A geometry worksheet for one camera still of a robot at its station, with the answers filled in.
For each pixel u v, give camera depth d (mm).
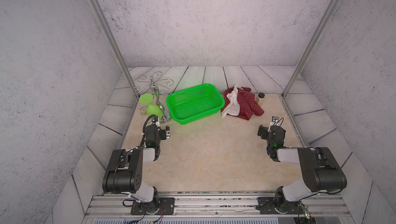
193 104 1154
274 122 800
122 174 448
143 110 984
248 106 1078
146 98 827
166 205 730
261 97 1080
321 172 456
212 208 729
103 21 815
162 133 865
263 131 865
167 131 882
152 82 867
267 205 714
